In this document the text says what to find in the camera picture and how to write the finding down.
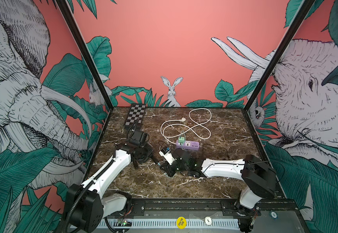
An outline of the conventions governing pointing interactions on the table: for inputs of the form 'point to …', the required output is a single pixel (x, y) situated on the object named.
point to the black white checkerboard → (137, 111)
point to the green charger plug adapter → (182, 140)
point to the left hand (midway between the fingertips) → (155, 151)
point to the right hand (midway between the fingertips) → (160, 166)
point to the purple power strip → (188, 145)
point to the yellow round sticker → (181, 222)
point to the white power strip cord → (167, 121)
